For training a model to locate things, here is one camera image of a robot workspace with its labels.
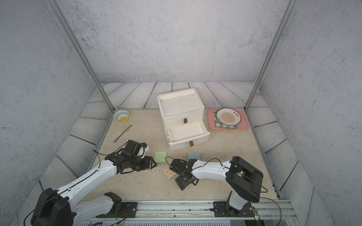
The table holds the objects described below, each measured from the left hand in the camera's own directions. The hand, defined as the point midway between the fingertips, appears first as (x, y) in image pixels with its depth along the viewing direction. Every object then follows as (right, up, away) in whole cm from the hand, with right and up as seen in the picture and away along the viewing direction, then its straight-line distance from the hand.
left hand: (155, 165), depth 80 cm
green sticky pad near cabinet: (+1, +2, +12) cm, 12 cm away
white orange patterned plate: (+52, +28, +34) cm, 68 cm away
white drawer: (+18, +16, +11) cm, 27 cm away
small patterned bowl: (-34, +29, +34) cm, 57 cm away
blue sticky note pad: (+22, +3, +12) cm, 25 cm away
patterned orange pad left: (+7, -6, +4) cm, 11 cm away
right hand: (+18, -10, +2) cm, 21 cm away
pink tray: (+61, +22, +28) cm, 71 cm away
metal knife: (-27, +19, +28) cm, 43 cm away
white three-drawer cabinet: (+15, +30, +6) cm, 34 cm away
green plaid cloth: (+43, +22, +28) cm, 56 cm away
